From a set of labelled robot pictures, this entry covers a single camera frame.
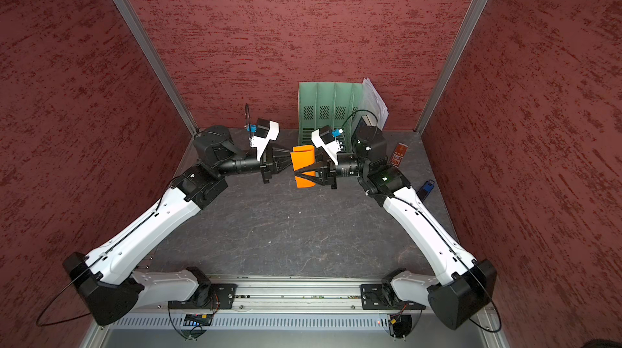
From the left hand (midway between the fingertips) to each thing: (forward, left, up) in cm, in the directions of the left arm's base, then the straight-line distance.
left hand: (300, 160), depth 58 cm
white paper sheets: (+40, -27, -17) cm, 52 cm away
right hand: (-2, +1, -4) cm, 4 cm away
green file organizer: (+54, -14, -27) cm, 62 cm away
